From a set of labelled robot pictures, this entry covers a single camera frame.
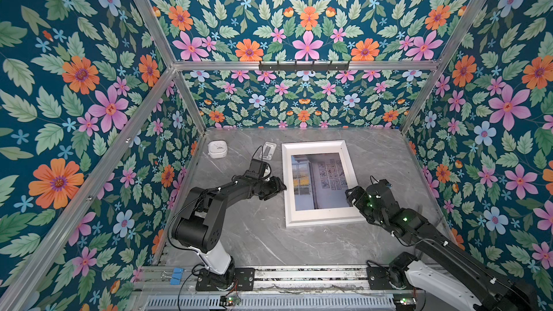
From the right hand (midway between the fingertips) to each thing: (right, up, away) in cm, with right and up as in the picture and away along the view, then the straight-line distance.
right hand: (349, 197), depth 80 cm
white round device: (-60, +18, +28) cm, 69 cm away
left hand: (-24, +3, +10) cm, 27 cm away
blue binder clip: (-63, -27, -5) cm, 69 cm away
